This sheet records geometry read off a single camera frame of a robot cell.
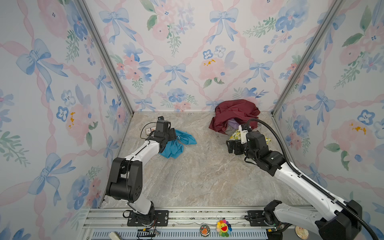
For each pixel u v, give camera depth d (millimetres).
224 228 706
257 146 564
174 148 942
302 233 699
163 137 717
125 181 469
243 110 1044
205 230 703
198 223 732
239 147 679
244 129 665
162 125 706
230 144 691
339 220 374
